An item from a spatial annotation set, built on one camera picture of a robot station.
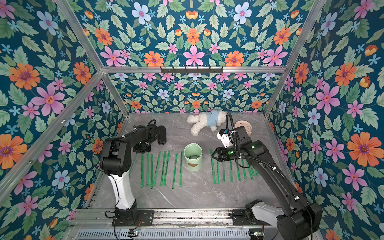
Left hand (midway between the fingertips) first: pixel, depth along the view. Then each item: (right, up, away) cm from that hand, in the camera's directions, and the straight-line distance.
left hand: (140, 151), depth 95 cm
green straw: (+47, -9, -5) cm, 48 cm away
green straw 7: (+13, -10, -5) cm, 17 cm away
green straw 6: (+16, -6, 0) cm, 17 cm away
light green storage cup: (+34, 0, -5) cm, 35 cm away
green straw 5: (+27, -10, -5) cm, 29 cm away
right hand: (+48, +3, -22) cm, 53 cm away
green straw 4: (+23, -11, -5) cm, 26 cm away
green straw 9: (+3, -11, -5) cm, 12 cm away
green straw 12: (+70, -11, -5) cm, 71 cm away
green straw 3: (+18, -9, -4) cm, 20 cm away
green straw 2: (+50, -12, -7) cm, 52 cm away
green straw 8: (+9, -12, -5) cm, 16 cm away
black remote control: (+10, +10, +12) cm, 19 cm away
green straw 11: (+66, -11, -5) cm, 67 cm away
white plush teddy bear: (+47, +22, +9) cm, 53 cm away
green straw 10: (+58, -12, -6) cm, 59 cm away
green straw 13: (+71, -11, -5) cm, 72 cm away
